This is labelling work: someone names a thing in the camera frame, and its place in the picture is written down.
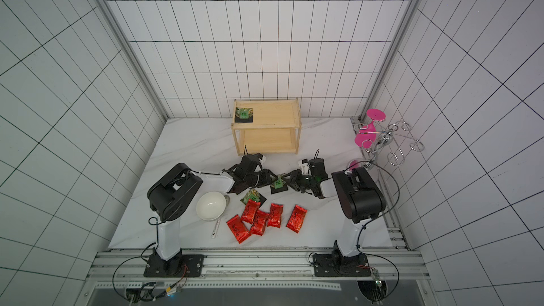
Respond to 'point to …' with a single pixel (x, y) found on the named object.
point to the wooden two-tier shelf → (275, 127)
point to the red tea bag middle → (260, 223)
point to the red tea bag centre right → (275, 214)
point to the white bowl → (210, 205)
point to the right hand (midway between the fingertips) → (277, 179)
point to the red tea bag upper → (250, 211)
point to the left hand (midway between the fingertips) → (272, 182)
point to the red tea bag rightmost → (296, 218)
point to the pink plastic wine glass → (366, 135)
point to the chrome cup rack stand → (387, 141)
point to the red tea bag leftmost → (239, 229)
